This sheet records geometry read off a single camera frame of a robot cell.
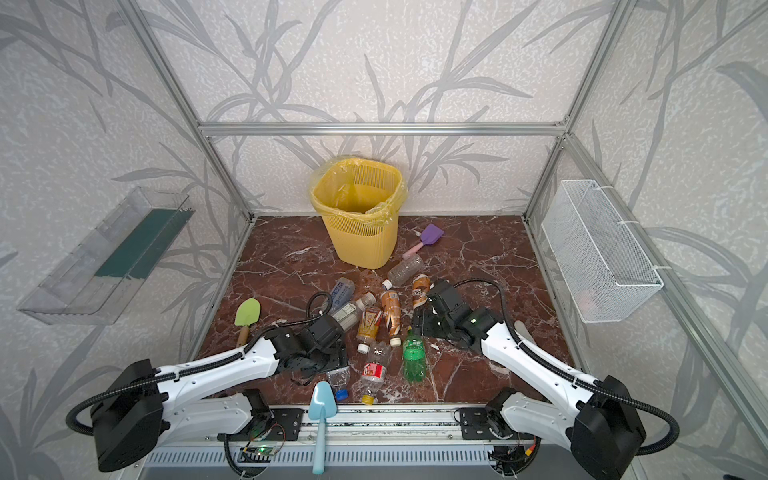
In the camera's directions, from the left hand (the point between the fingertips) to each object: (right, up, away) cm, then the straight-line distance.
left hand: (344, 355), depth 82 cm
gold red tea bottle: (+6, +7, +3) cm, 10 cm away
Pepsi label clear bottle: (-1, -6, -2) cm, 7 cm away
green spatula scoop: (-34, +8, +12) cm, 37 cm away
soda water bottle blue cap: (-3, +15, +11) cm, 19 cm away
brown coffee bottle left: (+13, +11, +7) cm, 18 cm away
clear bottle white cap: (+16, +22, +17) cm, 32 cm away
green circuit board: (-18, -19, -11) cm, 29 cm away
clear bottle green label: (0, +9, +5) cm, 11 cm away
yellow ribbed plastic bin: (+3, +31, +8) cm, 32 cm away
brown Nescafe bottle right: (+22, +17, +12) cm, 30 cm away
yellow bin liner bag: (0, +51, +23) cm, 55 cm away
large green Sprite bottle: (+19, 0, -1) cm, 19 cm away
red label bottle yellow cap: (+9, -2, -5) cm, 10 cm away
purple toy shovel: (+26, +34, +33) cm, 54 cm away
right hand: (+21, +12, 0) cm, 24 cm away
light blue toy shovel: (-5, -11, -5) cm, 13 cm away
